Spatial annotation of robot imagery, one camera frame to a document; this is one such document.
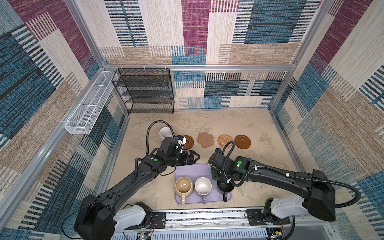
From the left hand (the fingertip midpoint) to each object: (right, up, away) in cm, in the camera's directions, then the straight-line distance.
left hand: (195, 156), depth 77 cm
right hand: (+11, -10, +2) cm, 15 cm away
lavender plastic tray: (0, -11, +12) cm, 17 cm away
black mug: (+17, -20, +8) cm, 27 cm away
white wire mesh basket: (-69, +17, +14) cm, 73 cm away
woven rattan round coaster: (+19, +6, +26) cm, 33 cm away
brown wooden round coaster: (-3, +4, +25) cm, 25 cm away
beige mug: (-6, -18, +6) cm, 20 cm away
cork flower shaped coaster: (+8, +6, +29) cm, 30 cm away
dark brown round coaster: (+32, +5, +25) cm, 41 cm away
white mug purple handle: (+4, -18, +6) cm, 19 cm away
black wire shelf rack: (-36, +41, +34) cm, 64 cm away
